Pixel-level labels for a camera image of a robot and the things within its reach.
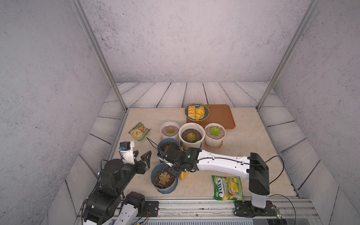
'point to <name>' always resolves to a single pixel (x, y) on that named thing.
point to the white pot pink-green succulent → (169, 130)
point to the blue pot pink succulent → (163, 181)
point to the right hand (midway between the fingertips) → (172, 169)
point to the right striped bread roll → (199, 112)
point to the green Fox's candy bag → (228, 188)
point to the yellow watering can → (183, 174)
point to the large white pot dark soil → (191, 135)
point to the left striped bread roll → (191, 111)
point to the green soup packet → (139, 131)
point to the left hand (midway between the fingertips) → (147, 152)
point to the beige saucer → (213, 148)
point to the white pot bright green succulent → (214, 133)
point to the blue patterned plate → (204, 116)
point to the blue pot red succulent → (165, 142)
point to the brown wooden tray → (224, 114)
